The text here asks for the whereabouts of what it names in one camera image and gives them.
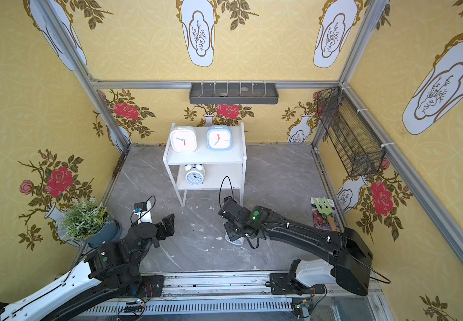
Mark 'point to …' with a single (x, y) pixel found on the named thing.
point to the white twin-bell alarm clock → (195, 174)
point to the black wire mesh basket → (356, 146)
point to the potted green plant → (83, 223)
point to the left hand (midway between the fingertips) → (168, 218)
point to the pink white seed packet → (320, 220)
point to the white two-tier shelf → (205, 157)
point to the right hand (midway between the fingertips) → (232, 232)
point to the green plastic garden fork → (324, 206)
